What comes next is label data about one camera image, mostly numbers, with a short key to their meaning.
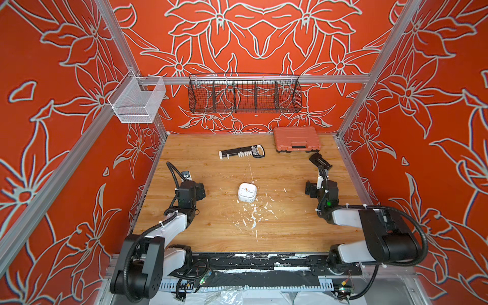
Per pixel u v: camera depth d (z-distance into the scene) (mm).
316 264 725
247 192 918
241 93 1032
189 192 667
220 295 673
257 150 1103
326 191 693
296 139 1116
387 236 444
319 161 1036
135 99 918
